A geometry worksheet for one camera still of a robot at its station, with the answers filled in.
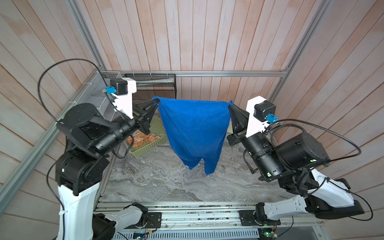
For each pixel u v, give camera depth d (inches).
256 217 25.3
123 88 12.7
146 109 15.9
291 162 11.0
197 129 19.3
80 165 11.2
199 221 29.3
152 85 35.7
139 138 39.7
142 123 14.0
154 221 28.8
